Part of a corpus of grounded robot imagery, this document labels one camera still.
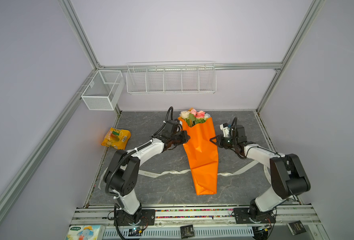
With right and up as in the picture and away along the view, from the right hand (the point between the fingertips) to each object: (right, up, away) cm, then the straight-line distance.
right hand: (210, 140), depth 91 cm
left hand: (-12, +2, -3) cm, 12 cm away
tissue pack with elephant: (-60, -38, -25) cm, 76 cm away
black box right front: (+37, -39, -21) cm, 57 cm away
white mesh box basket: (-71, +33, +11) cm, 79 cm away
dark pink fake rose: (-5, +16, +6) cm, 18 cm away
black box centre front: (-15, -40, -22) cm, 48 cm away
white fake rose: (-1, +16, +10) cm, 19 cm away
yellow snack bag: (-61, 0, +8) cm, 62 cm away
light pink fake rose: (-10, +18, +7) cm, 22 cm away
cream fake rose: (-15, +16, +6) cm, 23 cm away
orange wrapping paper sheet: (-5, -8, -6) cm, 12 cm away
